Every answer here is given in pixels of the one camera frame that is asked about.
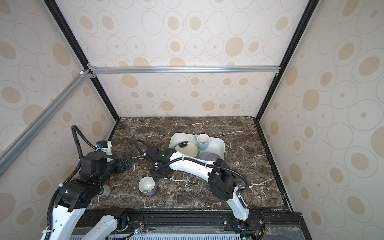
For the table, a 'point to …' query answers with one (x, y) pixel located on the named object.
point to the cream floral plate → (190, 150)
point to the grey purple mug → (147, 185)
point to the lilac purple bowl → (212, 157)
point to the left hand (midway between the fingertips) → (126, 155)
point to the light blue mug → (203, 140)
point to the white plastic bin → (215, 145)
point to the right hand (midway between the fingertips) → (158, 176)
